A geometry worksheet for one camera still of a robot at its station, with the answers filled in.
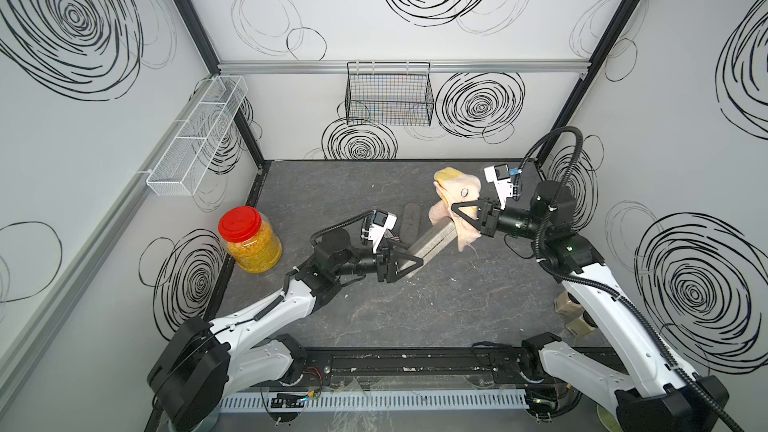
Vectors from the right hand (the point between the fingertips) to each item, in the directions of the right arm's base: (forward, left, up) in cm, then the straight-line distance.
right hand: (457, 210), depth 64 cm
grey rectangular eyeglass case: (-6, +6, -3) cm, 9 cm away
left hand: (-8, +8, -9) cm, 14 cm away
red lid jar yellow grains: (+1, +52, -16) cm, 55 cm away
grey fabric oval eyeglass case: (+17, +9, -31) cm, 36 cm away
